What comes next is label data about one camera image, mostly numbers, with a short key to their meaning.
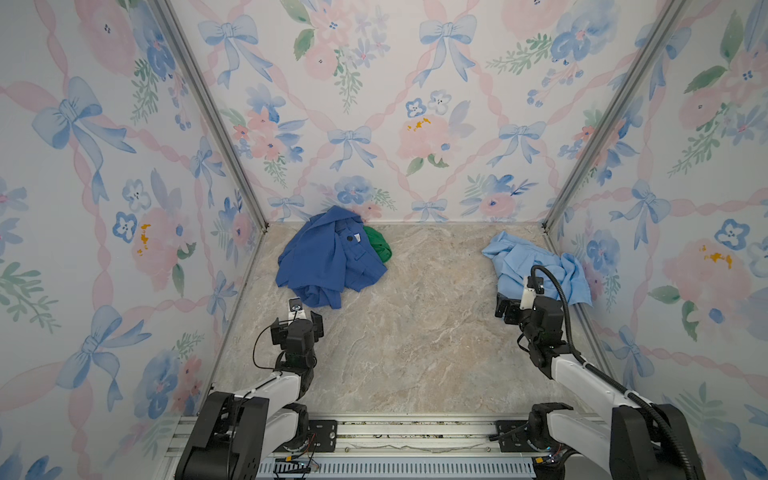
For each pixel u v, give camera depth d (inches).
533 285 28.9
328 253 39.8
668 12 27.1
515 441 28.8
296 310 29.4
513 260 39.7
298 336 26.3
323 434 29.3
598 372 20.9
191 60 30.1
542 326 26.1
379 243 41.9
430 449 28.4
